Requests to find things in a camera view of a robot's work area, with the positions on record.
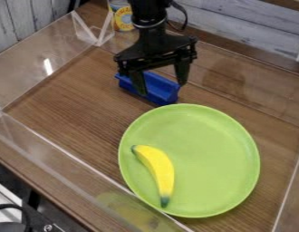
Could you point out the blue plastic block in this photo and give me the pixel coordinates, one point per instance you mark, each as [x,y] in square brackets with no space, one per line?
[163,90]

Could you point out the yellow toy banana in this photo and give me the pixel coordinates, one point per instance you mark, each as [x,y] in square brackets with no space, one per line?
[162,169]

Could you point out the green round plate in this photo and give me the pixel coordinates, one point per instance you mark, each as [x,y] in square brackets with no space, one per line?
[214,153]

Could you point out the clear acrylic front wall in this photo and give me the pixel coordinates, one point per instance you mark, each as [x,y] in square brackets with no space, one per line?
[84,192]

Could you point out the yellow labelled tin can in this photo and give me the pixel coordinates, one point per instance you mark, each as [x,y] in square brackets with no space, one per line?
[122,15]

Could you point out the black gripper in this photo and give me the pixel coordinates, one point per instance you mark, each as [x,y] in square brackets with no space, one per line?
[156,50]

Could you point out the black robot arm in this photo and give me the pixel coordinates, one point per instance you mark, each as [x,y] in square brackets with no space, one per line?
[150,15]

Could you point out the clear acrylic corner bracket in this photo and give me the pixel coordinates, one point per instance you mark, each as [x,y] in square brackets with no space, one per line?
[90,33]

